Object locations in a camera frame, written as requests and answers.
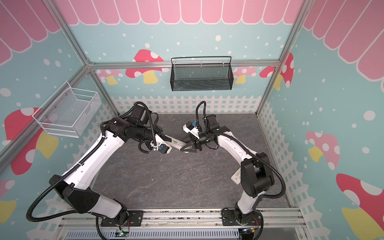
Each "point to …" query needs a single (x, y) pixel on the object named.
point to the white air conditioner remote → (236, 177)
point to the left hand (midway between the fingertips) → (167, 139)
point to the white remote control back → (175, 142)
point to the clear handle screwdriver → (216, 153)
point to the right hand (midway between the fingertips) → (182, 145)
